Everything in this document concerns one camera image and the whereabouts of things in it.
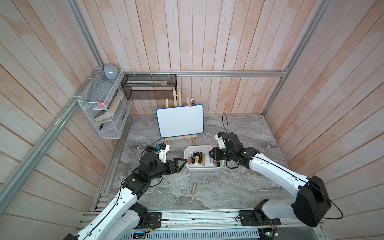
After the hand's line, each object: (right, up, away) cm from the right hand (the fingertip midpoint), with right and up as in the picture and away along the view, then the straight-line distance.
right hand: (209, 152), depth 83 cm
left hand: (-15, -5, -10) cm, 19 cm away
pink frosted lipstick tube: (+4, -8, +10) cm, 13 cm away
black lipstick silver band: (+7, -9, +10) cm, 15 cm away
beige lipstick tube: (-2, -7, +10) cm, 13 cm away
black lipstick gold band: (-4, -5, +12) cm, 14 cm away
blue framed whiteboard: (-17, +18, +9) cm, 26 cm away
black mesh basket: (-43, +43, +22) cm, 65 cm away
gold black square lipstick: (-7, -5, +10) cm, 13 cm away
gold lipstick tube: (-9, -21, +1) cm, 23 cm away
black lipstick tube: (-9, -6, +11) cm, 16 cm away
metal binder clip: (-9, +28, +6) cm, 30 cm away
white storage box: (-12, -1, +13) cm, 17 cm away
